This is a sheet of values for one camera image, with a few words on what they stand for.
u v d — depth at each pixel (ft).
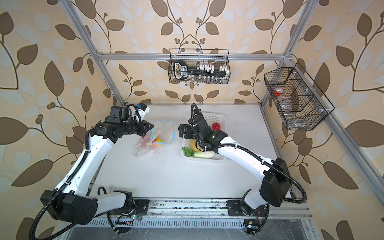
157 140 2.93
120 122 1.85
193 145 3.05
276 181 1.34
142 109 2.16
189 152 2.85
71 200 1.22
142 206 2.47
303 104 2.37
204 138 1.89
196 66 2.63
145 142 2.74
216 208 2.48
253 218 2.39
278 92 2.65
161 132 3.01
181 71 2.76
